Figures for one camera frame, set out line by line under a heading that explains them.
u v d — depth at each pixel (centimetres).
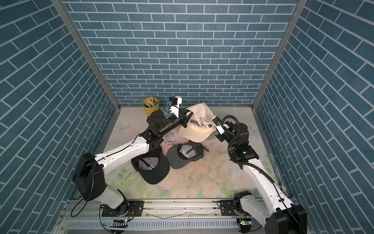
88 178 43
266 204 44
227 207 74
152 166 88
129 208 72
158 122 56
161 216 72
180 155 92
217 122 63
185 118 63
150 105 108
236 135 55
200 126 68
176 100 60
